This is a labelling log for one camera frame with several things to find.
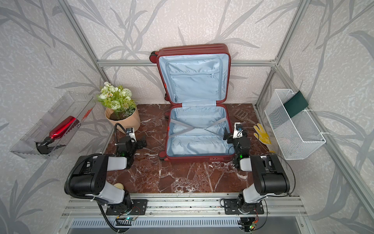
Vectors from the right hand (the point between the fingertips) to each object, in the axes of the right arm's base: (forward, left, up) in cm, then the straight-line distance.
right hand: (232, 127), depth 90 cm
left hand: (-2, +62, -7) cm, 62 cm away
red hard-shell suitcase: (+23, +22, +20) cm, 37 cm away
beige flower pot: (+7, +66, -1) cm, 66 cm away
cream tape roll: (-31, +66, -11) cm, 73 cm away
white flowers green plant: (+10, +69, +15) cm, 71 cm away
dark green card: (+2, -31, +18) cm, 36 cm away
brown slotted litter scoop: (+20, -13, -12) cm, 26 cm away
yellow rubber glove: (+4, -24, -15) cm, 29 cm away
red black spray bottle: (-24, +85, +21) cm, 90 cm away
